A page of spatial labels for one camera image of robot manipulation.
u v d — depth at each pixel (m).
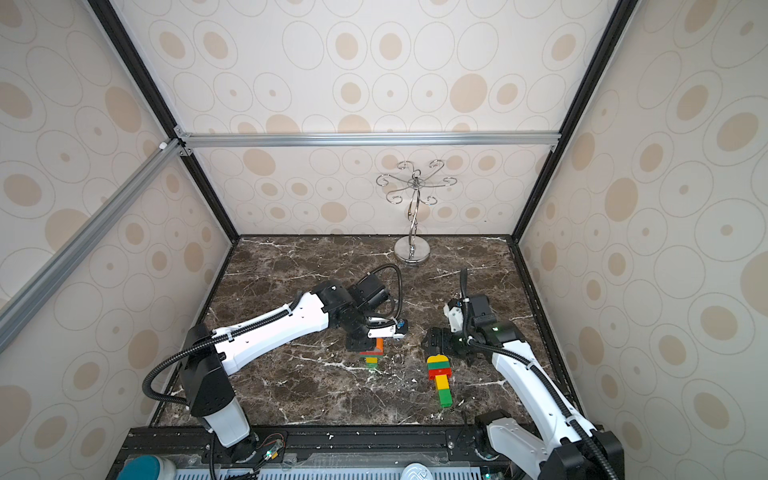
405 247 1.17
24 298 0.52
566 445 0.40
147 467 0.65
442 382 0.82
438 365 0.86
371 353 0.89
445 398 0.80
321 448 0.74
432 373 0.83
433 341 0.71
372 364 0.87
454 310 0.74
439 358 0.86
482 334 0.56
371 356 0.89
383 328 0.65
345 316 0.55
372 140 0.90
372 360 0.88
